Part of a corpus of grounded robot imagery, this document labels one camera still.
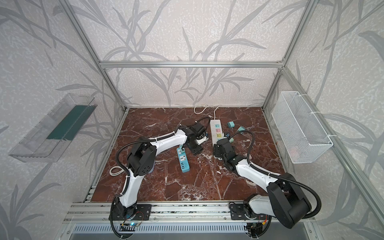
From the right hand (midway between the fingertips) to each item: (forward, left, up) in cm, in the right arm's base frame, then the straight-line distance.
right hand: (220, 142), depth 90 cm
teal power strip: (-9, +23, -6) cm, 25 cm away
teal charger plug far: (+19, -10, -7) cm, 22 cm away
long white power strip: (+12, +1, -6) cm, 14 cm away
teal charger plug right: (+15, -16, -7) cm, 24 cm away
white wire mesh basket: (-13, -31, +26) cm, 43 cm away
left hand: (+1, +14, -5) cm, 15 cm away
